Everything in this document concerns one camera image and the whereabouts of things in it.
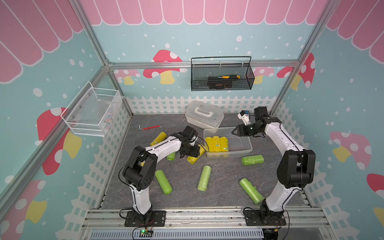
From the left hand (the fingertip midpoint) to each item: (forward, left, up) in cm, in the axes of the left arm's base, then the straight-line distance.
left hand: (194, 155), depth 92 cm
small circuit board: (-40, +23, -7) cm, 46 cm away
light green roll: (-14, -6, -2) cm, 15 cm away
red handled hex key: (+25, +34, -5) cm, 43 cm away
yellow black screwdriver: (+37, -21, +31) cm, 53 cm away
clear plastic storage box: (+10, -30, -5) cm, 32 cm away
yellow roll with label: (+11, -10, -1) cm, 15 cm away
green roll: (0, +14, -1) cm, 14 cm away
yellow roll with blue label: (+9, -20, -1) cm, 22 cm away
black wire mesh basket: (+41, -15, +31) cm, 54 cm away
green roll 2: (-2, -36, 0) cm, 36 cm away
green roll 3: (-16, +17, -3) cm, 23 cm away
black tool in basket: (+33, -13, +30) cm, 46 cm away
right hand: (+10, -25, +11) cm, 29 cm away
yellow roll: (-3, +1, -1) cm, 3 cm away
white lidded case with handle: (+28, -6, +7) cm, 30 cm away
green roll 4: (-20, -32, -3) cm, 38 cm away
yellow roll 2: (+9, -14, 0) cm, 17 cm away
